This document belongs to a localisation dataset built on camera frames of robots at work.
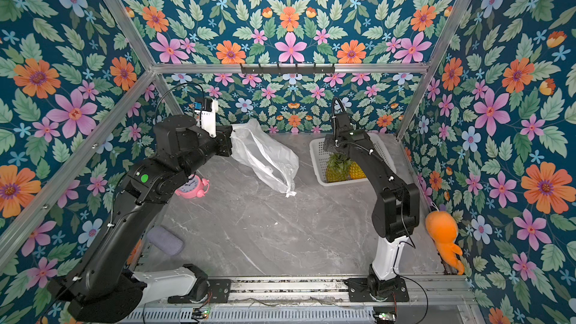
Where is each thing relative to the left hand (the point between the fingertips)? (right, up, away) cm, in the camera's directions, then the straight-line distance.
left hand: (233, 126), depth 61 cm
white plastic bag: (+8, -11, +16) cm, 20 cm away
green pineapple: (+33, -13, +26) cm, 44 cm away
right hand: (+36, -3, +29) cm, 46 cm away
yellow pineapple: (+42, -15, +34) cm, 56 cm away
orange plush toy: (+70, -35, +19) cm, 80 cm away
